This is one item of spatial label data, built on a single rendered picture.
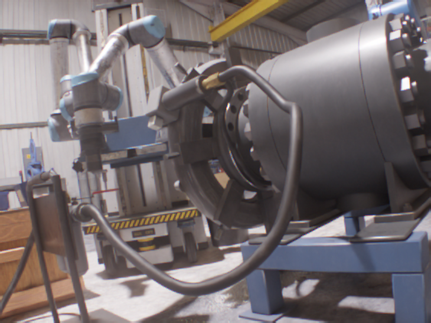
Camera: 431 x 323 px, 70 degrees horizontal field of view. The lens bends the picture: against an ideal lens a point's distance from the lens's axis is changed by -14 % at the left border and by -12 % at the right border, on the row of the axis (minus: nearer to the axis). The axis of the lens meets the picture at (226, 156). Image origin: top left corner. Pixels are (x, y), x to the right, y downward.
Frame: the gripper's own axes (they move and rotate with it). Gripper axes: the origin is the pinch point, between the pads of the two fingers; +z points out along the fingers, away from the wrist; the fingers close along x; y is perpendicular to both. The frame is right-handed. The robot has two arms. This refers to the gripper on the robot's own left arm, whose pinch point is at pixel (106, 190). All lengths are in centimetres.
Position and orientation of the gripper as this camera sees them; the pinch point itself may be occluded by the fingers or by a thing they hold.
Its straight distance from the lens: 108.3
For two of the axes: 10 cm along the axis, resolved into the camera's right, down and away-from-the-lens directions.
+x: 2.8, -1.0, -9.5
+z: 1.7, 9.8, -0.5
